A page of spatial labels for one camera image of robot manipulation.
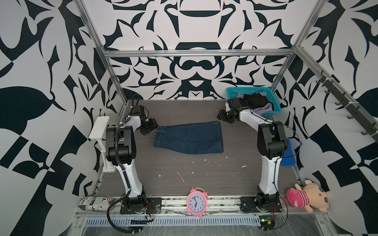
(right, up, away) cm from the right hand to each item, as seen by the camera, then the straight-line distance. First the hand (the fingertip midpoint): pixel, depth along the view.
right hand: (220, 114), depth 103 cm
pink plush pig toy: (+37, -40, -32) cm, 63 cm away
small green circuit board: (+15, -52, -32) cm, 63 cm away
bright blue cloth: (+16, -17, -47) cm, 53 cm away
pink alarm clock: (-18, -44, -29) cm, 55 cm away
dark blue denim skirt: (-14, -16, -4) cm, 22 cm away
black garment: (+28, +10, +11) cm, 32 cm away
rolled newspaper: (-67, -44, -30) cm, 86 cm away
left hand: (-46, -8, -2) cm, 47 cm away
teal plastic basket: (+13, +17, +15) cm, 26 cm away
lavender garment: (+27, +2, -5) cm, 27 cm away
